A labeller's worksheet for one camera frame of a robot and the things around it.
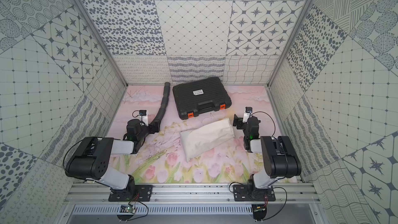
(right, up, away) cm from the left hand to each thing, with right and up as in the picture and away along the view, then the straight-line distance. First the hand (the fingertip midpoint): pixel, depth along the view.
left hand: (151, 117), depth 94 cm
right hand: (+57, +1, +1) cm, 57 cm away
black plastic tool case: (+31, +13, +11) cm, 35 cm away
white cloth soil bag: (+30, -11, -8) cm, 33 cm away
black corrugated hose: (+5, +10, +13) cm, 18 cm away
